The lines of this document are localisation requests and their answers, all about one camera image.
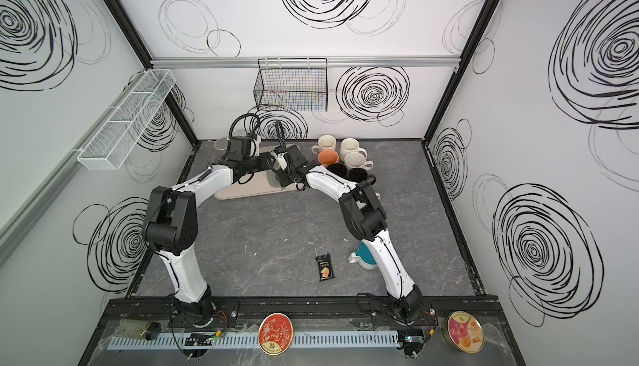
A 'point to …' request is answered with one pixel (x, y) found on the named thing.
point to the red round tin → (275, 333)
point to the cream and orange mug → (327, 157)
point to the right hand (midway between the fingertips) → (278, 173)
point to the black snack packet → (325, 268)
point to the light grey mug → (272, 179)
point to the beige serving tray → (263, 182)
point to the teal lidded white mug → (364, 256)
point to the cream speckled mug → (357, 160)
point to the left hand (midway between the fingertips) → (274, 158)
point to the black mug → (359, 175)
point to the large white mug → (350, 145)
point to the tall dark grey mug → (220, 149)
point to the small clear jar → (138, 328)
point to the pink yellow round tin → (464, 331)
